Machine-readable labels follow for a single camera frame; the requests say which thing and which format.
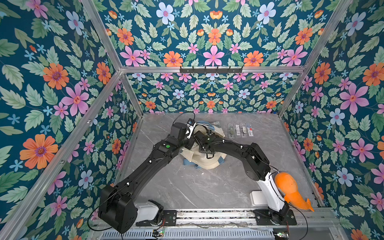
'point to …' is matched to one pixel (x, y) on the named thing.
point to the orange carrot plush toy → (288, 187)
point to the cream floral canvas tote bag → (205, 160)
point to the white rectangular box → (257, 198)
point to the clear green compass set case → (230, 130)
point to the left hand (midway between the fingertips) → (194, 134)
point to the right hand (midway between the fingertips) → (207, 146)
